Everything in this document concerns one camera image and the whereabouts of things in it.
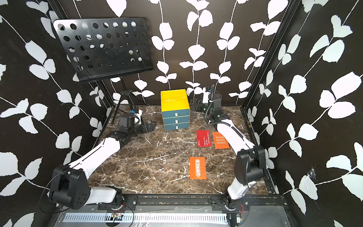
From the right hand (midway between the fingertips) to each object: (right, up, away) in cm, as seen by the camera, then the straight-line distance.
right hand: (192, 98), depth 84 cm
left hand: (-25, -14, +1) cm, 29 cm away
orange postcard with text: (+20, -29, +15) cm, 38 cm away
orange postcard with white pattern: (+3, -43, +2) cm, 43 cm away
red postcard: (+9, -27, +17) cm, 33 cm away
